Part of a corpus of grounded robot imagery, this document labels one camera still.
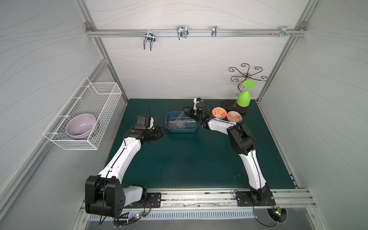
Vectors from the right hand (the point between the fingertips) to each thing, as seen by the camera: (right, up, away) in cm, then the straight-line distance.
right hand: (183, 107), depth 100 cm
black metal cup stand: (+39, +2, +16) cm, 42 cm away
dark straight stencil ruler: (-4, -8, +2) cm, 10 cm away
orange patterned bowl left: (+28, -4, +11) cm, 31 cm away
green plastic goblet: (+40, +5, -9) cm, 41 cm away
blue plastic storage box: (-9, -6, +7) cm, 13 cm away
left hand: (-12, -16, -17) cm, 26 cm away
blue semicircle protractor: (-3, -13, +4) cm, 14 cm away
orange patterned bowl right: (+39, -7, +8) cm, 40 cm away
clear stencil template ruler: (+4, -13, +5) cm, 14 cm away
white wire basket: (-47, +4, -22) cm, 51 cm away
